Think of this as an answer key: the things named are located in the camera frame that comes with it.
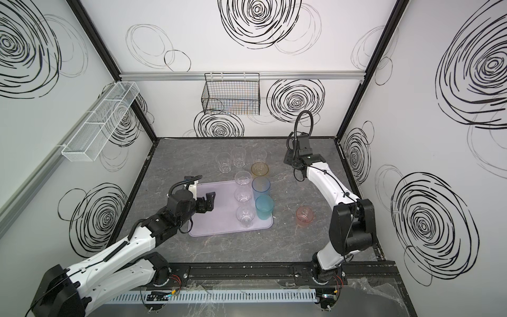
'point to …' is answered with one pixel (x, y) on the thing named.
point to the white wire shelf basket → (88, 142)
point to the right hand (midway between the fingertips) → (289, 155)
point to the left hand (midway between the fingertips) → (208, 193)
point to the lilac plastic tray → (222, 218)
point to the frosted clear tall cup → (259, 154)
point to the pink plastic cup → (304, 215)
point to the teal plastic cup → (264, 205)
